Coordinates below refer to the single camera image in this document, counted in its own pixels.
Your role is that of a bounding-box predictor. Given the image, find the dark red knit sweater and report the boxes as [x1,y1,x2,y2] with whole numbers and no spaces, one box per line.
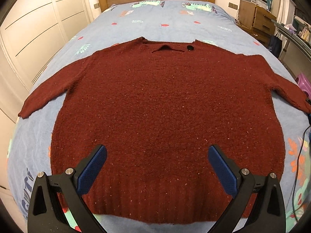
[19,38,310,224]

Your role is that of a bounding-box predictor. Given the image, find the purple plastic stool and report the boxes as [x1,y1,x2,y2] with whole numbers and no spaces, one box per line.
[295,73,311,98]

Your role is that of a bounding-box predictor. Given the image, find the glass top desk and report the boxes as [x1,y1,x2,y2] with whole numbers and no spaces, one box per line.
[271,20,311,61]

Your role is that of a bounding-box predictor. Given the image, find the wooden nightstand drawers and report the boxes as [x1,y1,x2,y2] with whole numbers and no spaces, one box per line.
[237,0,276,47]

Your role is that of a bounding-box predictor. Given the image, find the white sliding wardrobe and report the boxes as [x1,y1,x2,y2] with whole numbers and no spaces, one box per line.
[1,0,90,121]

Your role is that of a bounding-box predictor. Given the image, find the black cable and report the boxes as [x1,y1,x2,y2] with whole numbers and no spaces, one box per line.
[290,125,311,222]

